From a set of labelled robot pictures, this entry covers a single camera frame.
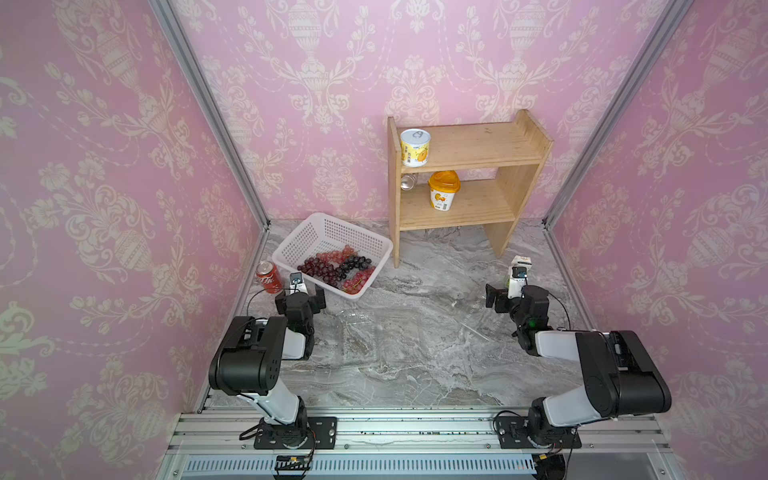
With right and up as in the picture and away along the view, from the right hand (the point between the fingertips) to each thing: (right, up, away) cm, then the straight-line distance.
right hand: (504, 283), depth 93 cm
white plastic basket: (-61, +17, +19) cm, 66 cm away
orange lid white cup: (-20, +30, -5) cm, 36 cm away
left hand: (-64, -2, +1) cm, 64 cm away
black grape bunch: (-47, +6, +9) cm, 48 cm away
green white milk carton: (+4, +7, -1) cm, 8 cm away
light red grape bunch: (-55, +8, +12) cm, 57 cm away
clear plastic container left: (-45, -17, -4) cm, 48 cm away
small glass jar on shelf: (-30, +32, +2) cm, 44 cm away
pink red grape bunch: (-48, -1, +6) cm, 48 cm away
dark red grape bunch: (-59, +4, +6) cm, 59 cm away
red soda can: (-74, +3, 0) cm, 74 cm away
